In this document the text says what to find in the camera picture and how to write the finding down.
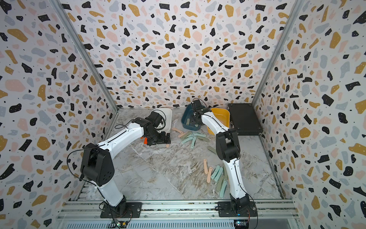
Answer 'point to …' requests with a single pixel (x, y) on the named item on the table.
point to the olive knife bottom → (225, 174)
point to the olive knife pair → (188, 120)
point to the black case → (245, 119)
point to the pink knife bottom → (209, 175)
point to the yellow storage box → (223, 115)
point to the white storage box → (166, 116)
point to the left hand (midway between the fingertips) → (166, 141)
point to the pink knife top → (177, 130)
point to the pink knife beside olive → (205, 166)
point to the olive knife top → (188, 133)
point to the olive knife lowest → (220, 182)
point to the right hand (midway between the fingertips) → (195, 119)
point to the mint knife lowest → (223, 188)
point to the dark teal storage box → (187, 112)
